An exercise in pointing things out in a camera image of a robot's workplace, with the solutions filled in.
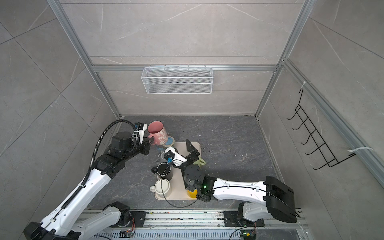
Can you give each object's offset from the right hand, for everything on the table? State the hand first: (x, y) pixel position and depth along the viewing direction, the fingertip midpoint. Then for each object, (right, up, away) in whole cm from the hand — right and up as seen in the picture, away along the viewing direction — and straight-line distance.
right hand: (184, 143), depth 68 cm
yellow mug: (+4, -30, +11) cm, 32 cm away
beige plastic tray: (-4, -28, +12) cm, 31 cm away
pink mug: (-16, +6, +12) cm, 21 cm away
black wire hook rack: (+59, -6, -10) cm, 60 cm away
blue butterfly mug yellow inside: (-11, -2, +21) cm, 23 cm away
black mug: (-12, -17, +12) cm, 24 cm away
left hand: (-17, +4, +5) cm, 18 cm away
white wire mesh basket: (-7, +40, +32) cm, 52 cm away
